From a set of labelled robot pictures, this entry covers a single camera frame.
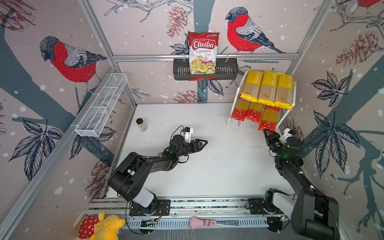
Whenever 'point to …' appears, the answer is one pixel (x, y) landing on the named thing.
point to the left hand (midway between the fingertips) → (205, 144)
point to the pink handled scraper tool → (194, 222)
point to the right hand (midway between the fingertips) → (263, 130)
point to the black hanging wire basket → (225, 68)
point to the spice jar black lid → (141, 124)
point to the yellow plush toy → (107, 228)
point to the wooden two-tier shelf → (237, 96)
